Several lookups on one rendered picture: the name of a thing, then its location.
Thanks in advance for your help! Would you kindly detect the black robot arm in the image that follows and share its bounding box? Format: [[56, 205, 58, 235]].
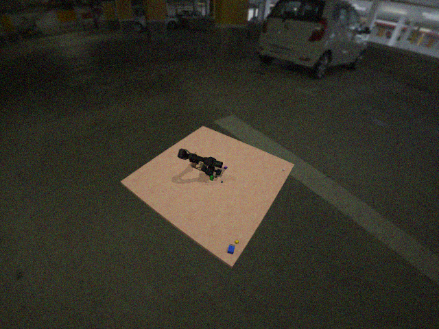
[[178, 148, 223, 175]]

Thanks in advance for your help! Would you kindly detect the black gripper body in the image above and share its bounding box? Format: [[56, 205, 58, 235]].
[[201, 166, 222, 175]]

